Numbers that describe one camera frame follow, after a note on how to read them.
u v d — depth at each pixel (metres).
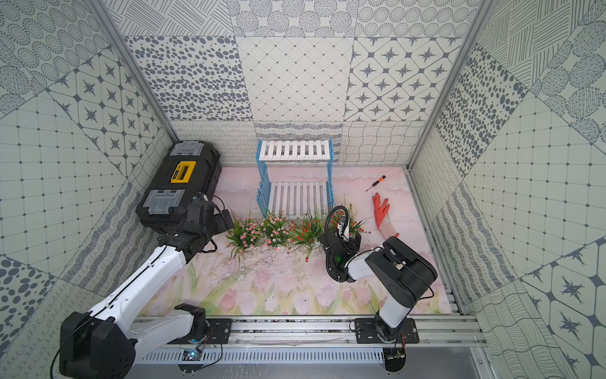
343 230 0.79
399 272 0.47
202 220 0.63
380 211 1.01
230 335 0.74
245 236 0.81
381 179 1.16
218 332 0.74
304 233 0.79
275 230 0.78
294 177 1.19
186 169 0.96
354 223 0.83
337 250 0.72
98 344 0.38
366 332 0.73
